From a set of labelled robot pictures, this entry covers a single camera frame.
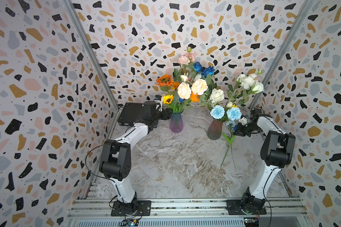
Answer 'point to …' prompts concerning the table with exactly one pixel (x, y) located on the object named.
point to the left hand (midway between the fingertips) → (170, 108)
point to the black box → (130, 114)
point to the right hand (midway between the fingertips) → (236, 132)
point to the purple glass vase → (176, 124)
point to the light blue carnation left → (217, 112)
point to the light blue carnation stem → (230, 124)
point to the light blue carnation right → (233, 113)
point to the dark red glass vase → (214, 130)
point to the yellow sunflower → (167, 99)
